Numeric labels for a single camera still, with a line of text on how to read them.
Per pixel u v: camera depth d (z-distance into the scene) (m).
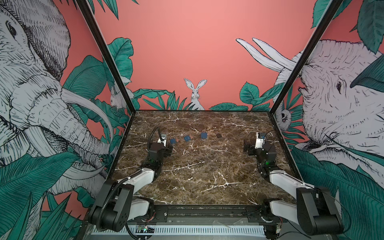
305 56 0.86
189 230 0.70
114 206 0.41
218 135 1.07
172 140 1.04
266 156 0.66
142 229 0.70
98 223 0.39
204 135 1.07
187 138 1.04
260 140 0.76
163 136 0.76
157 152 0.66
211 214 0.75
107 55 0.86
